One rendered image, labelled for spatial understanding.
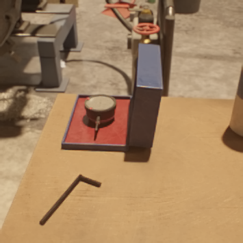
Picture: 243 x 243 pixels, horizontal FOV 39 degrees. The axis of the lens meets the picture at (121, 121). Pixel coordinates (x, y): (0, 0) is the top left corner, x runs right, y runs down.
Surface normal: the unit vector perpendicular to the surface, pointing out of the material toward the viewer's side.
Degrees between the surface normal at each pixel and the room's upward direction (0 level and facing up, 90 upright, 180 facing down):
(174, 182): 0
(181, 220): 0
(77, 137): 0
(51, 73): 90
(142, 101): 90
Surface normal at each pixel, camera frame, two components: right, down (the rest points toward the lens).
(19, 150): 0.00, -0.82
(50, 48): -0.06, 0.57
